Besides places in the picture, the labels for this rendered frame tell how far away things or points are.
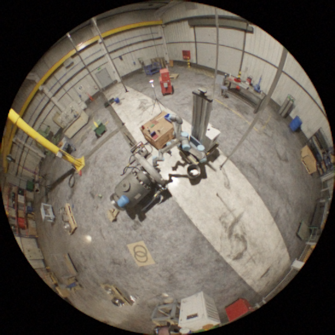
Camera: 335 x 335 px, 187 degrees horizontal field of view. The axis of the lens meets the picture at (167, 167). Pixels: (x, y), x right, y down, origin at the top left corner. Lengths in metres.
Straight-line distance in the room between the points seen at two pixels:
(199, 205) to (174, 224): 0.75
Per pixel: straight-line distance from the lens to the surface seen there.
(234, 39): 9.02
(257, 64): 8.46
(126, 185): 1.92
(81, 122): 7.31
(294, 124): 7.82
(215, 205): 2.65
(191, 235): 2.66
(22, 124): 4.50
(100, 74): 11.60
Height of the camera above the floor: 2.53
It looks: 67 degrees down
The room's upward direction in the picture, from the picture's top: 24 degrees counter-clockwise
